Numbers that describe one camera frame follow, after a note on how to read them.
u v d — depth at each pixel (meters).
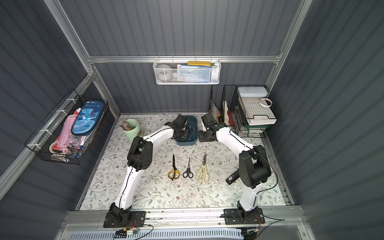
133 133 0.93
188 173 0.89
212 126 0.67
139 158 0.65
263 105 0.99
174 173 0.87
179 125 0.86
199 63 0.90
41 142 0.61
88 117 0.69
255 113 0.93
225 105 1.20
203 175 0.88
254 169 0.48
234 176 0.85
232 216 0.73
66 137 0.68
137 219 0.74
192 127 1.11
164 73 0.84
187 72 0.87
